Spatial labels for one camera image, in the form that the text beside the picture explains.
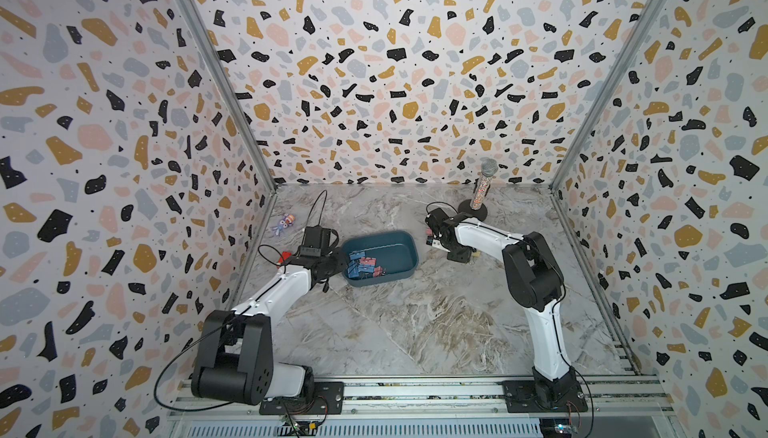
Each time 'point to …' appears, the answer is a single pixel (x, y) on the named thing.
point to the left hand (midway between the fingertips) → (345, 258)
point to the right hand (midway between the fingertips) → (468, 246)
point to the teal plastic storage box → (377, 256)
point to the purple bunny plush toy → (285, 222)
